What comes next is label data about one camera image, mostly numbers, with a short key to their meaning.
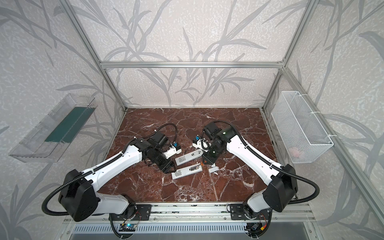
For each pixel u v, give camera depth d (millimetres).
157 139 655
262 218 717
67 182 427
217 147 559
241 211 728
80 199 401
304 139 601
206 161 640
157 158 666
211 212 753
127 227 716
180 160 906
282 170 410
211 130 610
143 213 736
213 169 889
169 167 696
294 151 722
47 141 631
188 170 866
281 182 398
